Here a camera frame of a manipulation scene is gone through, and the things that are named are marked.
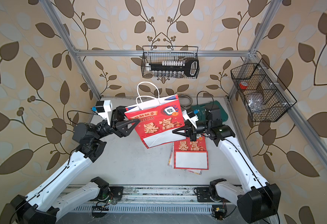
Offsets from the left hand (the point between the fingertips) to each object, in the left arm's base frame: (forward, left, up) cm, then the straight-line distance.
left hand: (135, 115), depth 50 cm
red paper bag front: (+3, -27, -43) cm, 51 cm away
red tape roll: (+32, -56, -13) cm, 66 cm away
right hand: (+3, -15, -16) cm, 22 cm away
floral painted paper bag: (-1, -14, -46) cm, 48 cm away
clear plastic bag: (+17, -57, -12) cm, 60 cm away
